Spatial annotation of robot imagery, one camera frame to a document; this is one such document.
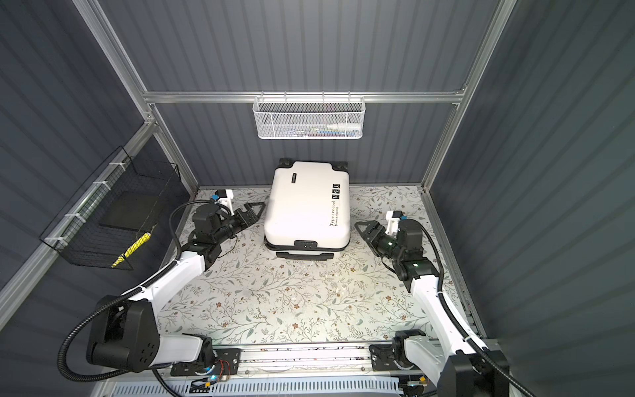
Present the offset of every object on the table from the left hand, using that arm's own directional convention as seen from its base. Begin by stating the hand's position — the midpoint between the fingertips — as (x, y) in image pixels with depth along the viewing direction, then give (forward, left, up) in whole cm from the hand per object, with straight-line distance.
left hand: (258, 207), depth 83 cm
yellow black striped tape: (-15, +32, +3) cm, 36 cm away
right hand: (-11, -33, -1) cm, 35 cm away
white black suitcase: (0, -17, -2) cm, 17 cm away
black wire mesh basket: (-9, +43, +6) cm, 44 cm away
